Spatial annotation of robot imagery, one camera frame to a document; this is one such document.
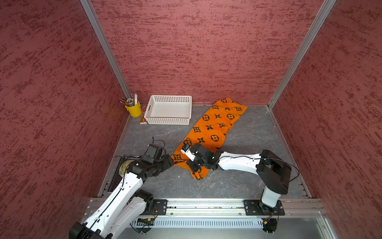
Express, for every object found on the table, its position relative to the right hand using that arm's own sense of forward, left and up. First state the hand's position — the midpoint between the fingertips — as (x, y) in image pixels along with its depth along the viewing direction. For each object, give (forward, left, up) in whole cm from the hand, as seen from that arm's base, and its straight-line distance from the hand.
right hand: (188, 165), depth 85 cm
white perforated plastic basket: (+48, +17, -3) cm, 51 cm away
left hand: (-3, +11, +5) cm, 12 cm away
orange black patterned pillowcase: (+25, -15, -3) cm, 30 cm away
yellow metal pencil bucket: (+41, +40, +4) cm, 58 cm away
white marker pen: (+45, +38, +12) cm, 60 cm away
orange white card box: (+36, +35, -1) cm, 50 cm away
